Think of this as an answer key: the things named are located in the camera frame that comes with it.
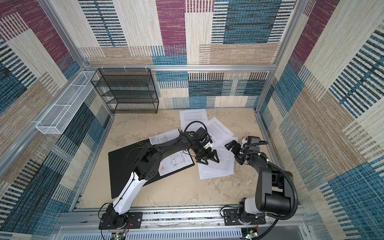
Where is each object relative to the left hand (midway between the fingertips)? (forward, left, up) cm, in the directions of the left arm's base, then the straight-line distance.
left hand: (214, 164), depth 89 cm
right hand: (+7, -9, +3) cm, 12 cm away
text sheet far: (+40, +16, -3) cm, 43 cm away
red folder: (+1, +57, -6) cm, 58 cm away
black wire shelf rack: (+52, +59, +14) cm, 80 cm away
